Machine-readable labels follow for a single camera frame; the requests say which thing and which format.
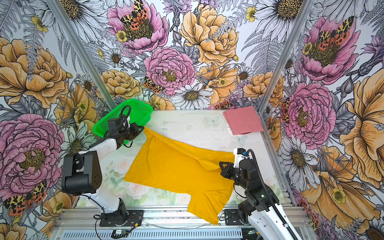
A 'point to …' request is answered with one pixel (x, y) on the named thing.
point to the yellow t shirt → (161, 162)
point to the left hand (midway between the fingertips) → (144, 130)
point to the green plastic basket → (140, 113)
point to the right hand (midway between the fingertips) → (218, 168)
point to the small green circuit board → (119, 231)
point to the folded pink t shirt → (244, 120)
